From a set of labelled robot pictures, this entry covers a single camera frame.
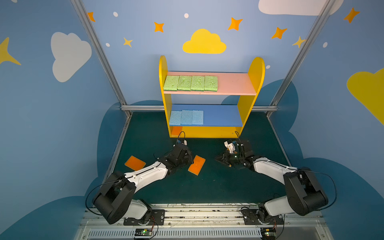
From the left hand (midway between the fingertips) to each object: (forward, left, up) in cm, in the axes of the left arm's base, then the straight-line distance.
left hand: (194, 155), depth 87 cm
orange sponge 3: (-2, +37, -9) cm, 38 cm away
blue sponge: (+24, +13, +6) cm, 28 cm away
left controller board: (-37, +24, -10) cm, 45 cm away
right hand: (-1, -13, 0) cm, 13 cm away
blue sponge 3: (+25, -2, +6) cm, 26 cm away
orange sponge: (+24, +13, -7) cm, 28 cm away
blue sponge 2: (+25, +5, +6) cm, 27 cm away
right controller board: (-37, -37, -10) cm, 53 cm away
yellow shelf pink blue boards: (+34, -22, +4) cm, 41 cm away
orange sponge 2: (-4, -1, -9) cm, 10 cm away
